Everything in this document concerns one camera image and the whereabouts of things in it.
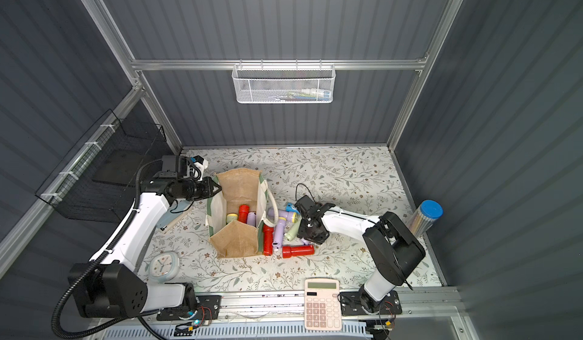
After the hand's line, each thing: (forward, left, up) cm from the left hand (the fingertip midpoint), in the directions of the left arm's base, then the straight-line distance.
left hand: (221, 189), depth 80 cm
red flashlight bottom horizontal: (-16, -26, -17) cm, 35 cm away
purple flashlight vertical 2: (-8, -20, -17) cm, 28 cm away
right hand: (-10, -30, -19) cm, 37 cm away
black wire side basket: (-2, +37, +8) cm, 38 cm away
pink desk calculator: (-33, -35, -18) cm, 51 cm away
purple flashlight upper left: (-3, -21, -15) cm, 26 cm away
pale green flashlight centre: (-9, -25, -17) cm, 31 cm away
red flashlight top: (0, -5, -18) cm, 18 cm away
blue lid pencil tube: (-10, -70, -2) cm, 71 cm away
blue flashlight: (+2, -24, -18) cm, 30 cm away
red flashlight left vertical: (-11, -16, -17) cm, 26 cm away
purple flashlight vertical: (-3, -9, -17) cm, 19 cm away
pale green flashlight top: (-2, -1, -16) cm, 16 cm away
